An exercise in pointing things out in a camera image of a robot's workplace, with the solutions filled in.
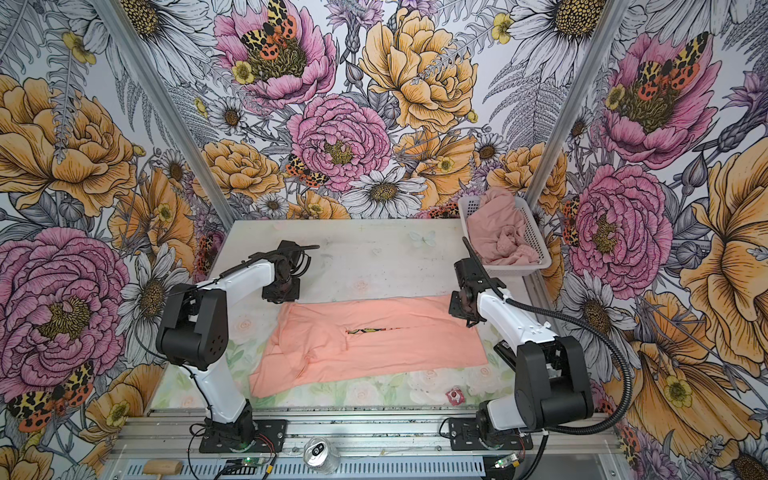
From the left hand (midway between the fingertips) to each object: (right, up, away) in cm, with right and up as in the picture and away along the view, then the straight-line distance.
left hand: (282, 303), depth 94 cm
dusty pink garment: (+74, +25, +20) cm, 80 cm away
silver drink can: (+20, -24, -34) cm, 46 cm away
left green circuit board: (+1, -33, -23) cm, 40 cm away
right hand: (+55, -3, -6) cm, 56 cm away
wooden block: (-18, -33, -25) cm, 45 cm away
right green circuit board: (+62, -33, -23) cm, 74 cm away
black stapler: (+66, -12, -8) cm, 68 cm away
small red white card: (+50, -20, -18) cm, 57 cm away
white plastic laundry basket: (+75, +10, +3) cm, 76 cm away
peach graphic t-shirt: (+14, -10, -5) cm, 18 cm away
